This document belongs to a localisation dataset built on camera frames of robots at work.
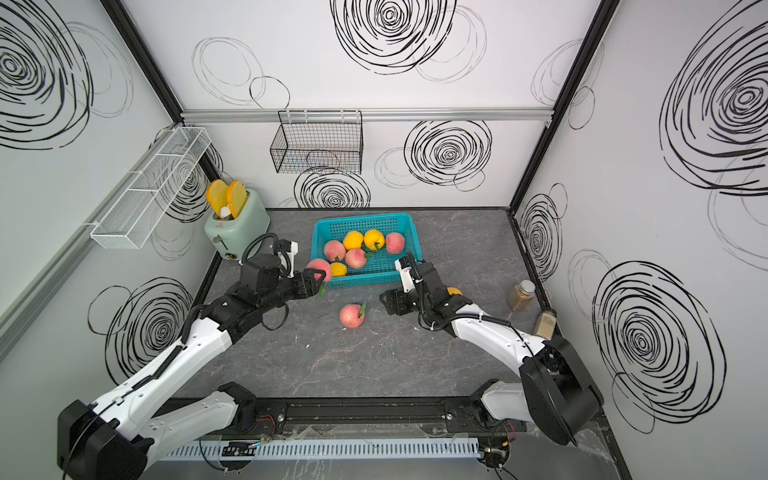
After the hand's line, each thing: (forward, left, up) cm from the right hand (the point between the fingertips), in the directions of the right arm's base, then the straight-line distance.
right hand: (391, 295), depth 84 cm
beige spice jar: (-4, -45, -8) cm, 46 cm away
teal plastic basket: (+16, +5, -10) cm, 20 cm away
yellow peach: (+24, +14, -6) cm, 29 cm away
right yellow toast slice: (+29, +51, +10) cm, 60 cm away
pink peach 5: (-4, +11, -5) cm, 13 cm away
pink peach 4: (+2, +19, +11) cm, 22 cm away
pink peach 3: (+16, +13, -6) cm, 21 cm away
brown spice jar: (+3, -38, -4) cm, 38 cm away
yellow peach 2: (+26, +8, -6) cm, 27 cm away
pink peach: (+23, -1, -5) cm, 23 cm away
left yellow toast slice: (+28, +57, +11) cm, 64 cm away
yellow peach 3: (+11, +17, -4) cm, 21 cm away
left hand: (+1, +20, +9) cm, 22 cm away
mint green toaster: (+18, +52, +3) cm, 55 cm away
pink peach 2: (+18, +20, -4) cm, 27 cm away
